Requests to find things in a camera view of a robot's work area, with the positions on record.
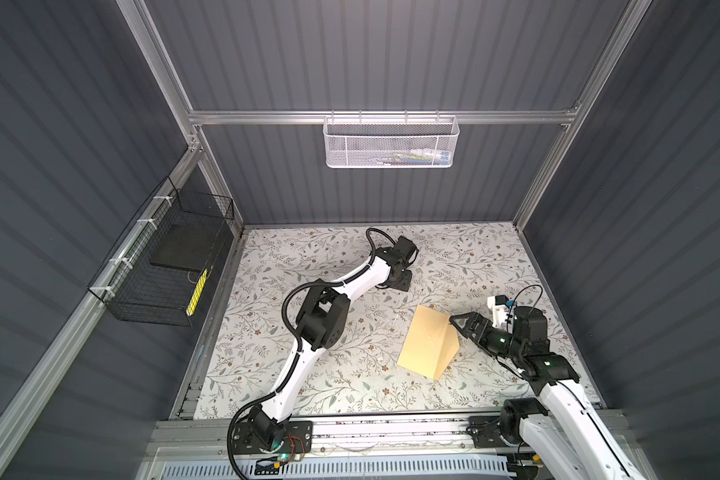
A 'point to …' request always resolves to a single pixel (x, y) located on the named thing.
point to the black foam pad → (188, 245)
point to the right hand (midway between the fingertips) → (463, 328)
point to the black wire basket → (158, 270)
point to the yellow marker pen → (193, 300)
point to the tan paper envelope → (430, 343)
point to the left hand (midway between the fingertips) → (399, 281)
